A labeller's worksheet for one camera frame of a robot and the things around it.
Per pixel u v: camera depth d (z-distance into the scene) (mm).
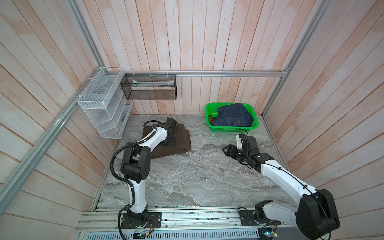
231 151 748
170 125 790
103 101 686
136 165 523
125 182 526
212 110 1178
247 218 731
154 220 730
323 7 686
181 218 751
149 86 1038
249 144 648
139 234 706
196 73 960
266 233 713
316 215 399
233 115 1132
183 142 1006
